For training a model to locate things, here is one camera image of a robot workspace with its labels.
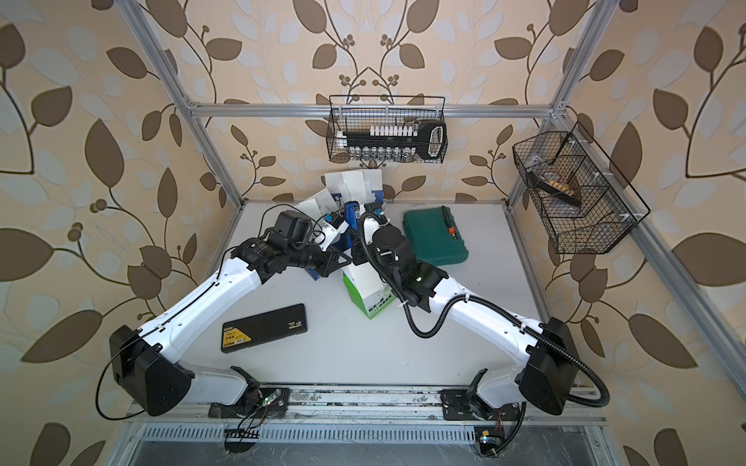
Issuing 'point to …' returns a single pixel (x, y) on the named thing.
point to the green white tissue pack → (366, 289)
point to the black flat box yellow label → (264, 327)
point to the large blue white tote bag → (375, 177)
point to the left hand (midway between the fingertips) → (344, 254)
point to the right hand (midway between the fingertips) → (352, 230)
